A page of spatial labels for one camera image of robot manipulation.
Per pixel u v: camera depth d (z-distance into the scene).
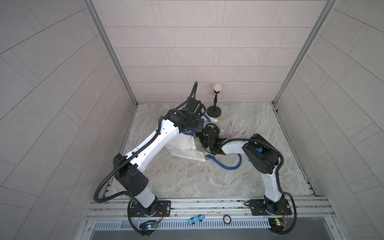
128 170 0.40
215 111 1.10
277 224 0.68
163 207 0.71
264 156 0.52
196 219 0.67
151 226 0.65
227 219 0.69
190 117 0.53
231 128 1.02
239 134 0.98
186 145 0.74
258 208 0.71
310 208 0.73
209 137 0.74
